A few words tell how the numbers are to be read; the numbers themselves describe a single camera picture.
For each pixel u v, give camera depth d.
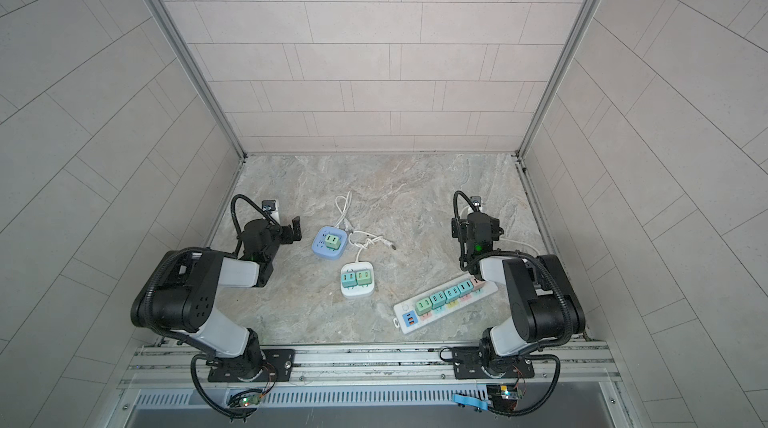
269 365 0.70
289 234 0.84
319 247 0.89
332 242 0.86
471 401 0.65
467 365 0.71
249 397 0.64
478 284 0.78
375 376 0.71
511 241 0.93
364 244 0.90
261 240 0.71
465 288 0.77
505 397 0.68
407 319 0.76
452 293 0.76
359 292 0.81
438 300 0.75
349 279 0.79
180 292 0.45
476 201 0.80
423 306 0.74
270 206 0.80
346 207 0.99
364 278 0.79
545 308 0.44
